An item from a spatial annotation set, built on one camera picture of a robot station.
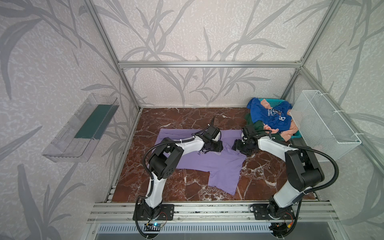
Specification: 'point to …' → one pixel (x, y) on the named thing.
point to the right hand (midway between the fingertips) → (235, 144)
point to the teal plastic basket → (273, 103)
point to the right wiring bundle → (281, 229)
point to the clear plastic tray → (76, 140)
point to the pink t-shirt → (286, 135)
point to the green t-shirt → (258, 128)
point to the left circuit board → (152, 227)
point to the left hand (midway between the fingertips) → (223, 144)
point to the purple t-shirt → (225, 167)
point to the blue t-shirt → (277, 117)
